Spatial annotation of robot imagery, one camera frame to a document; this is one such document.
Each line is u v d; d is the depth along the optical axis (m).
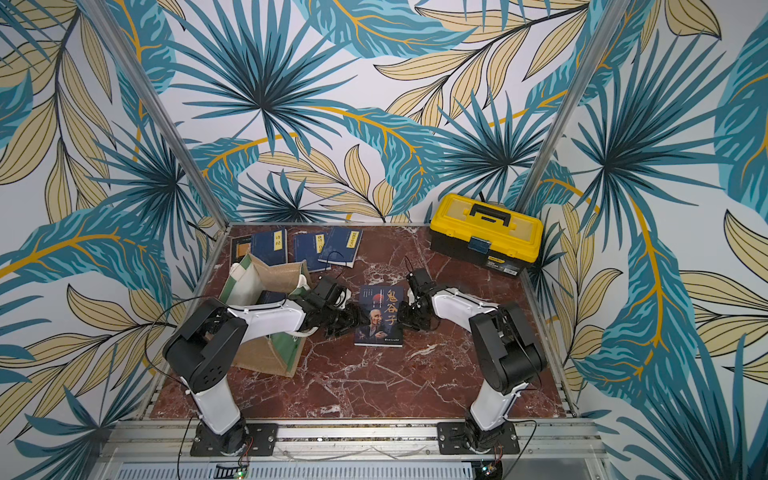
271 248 1.08
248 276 0.82
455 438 0.73
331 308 0.79
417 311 0.79
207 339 0.52
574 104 0.84
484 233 0.96
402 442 0.75
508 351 0.48
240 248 1.10
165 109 0.86
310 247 1.11
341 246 1.11
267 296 0.91
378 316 0.94
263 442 0.73
